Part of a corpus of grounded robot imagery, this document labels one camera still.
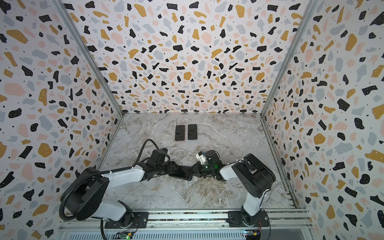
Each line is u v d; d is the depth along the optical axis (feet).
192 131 3.60
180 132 3.76
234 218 2.44
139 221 2.41
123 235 2.30
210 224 2.40
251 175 1.62
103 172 1.58
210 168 2.51
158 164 2.37
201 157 2.87
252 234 2.35
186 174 2.60
